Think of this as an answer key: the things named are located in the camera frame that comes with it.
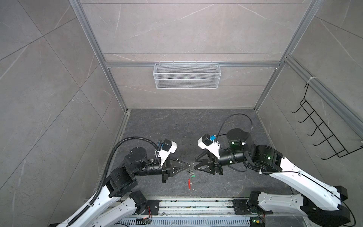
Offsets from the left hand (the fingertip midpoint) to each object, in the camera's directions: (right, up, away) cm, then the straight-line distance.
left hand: (187, 164), depth 53 cm
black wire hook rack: (+66, +10, +12) cm, 68 cm away
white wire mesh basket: (0, +49, +48) cm, 69 cm away
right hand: (+3, 0, +2) cm, 4 cm away
